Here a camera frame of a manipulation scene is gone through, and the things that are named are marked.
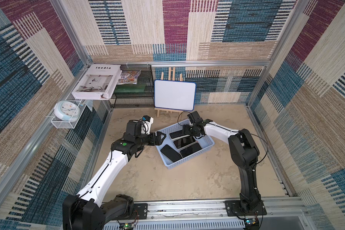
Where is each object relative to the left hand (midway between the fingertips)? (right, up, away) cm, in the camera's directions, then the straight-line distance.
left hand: (159, 134), depth 79 cm
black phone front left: (+6, -14, +15) cm, 21 cm away
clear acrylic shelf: (-45, +6, -12) cm, 47 cm away
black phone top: (+11, -3, +26) cm, 29 cm away
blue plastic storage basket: (+29, -7, +19) cm, 35 cm away
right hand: (+16, +1, +22) cm, 27 cm away
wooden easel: (+2, +15, +30) cm, 33 cm away
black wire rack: (-19, +30, +22) cm, 41 cm away
